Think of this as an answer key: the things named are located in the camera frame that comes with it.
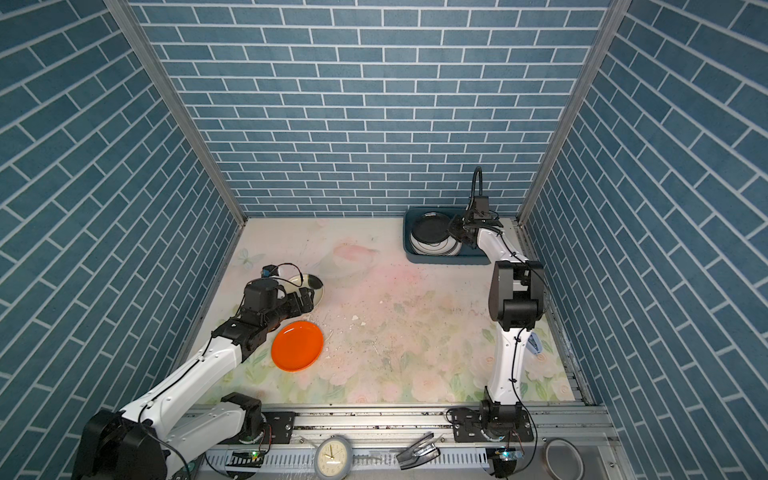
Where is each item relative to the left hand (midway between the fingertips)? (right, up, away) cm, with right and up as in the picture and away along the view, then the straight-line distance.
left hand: (302, 293), depth 85 cm
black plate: (+40, +20, +23) cm, 50 cm away
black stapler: (+32, -35, -16) cm, 50 cm away
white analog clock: (+13, -34, -19) cm, 41 cm away
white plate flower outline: (+46, +13, +23) cm, 53 cm away
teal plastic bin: (+53, +10, +23) cm, 59 cm away
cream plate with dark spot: (-3, +1, +17) cm, 17 cm away
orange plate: (-1, -15, 0) cm, 15 cm away
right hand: (+45, +21, +18) cm, 52 cm away
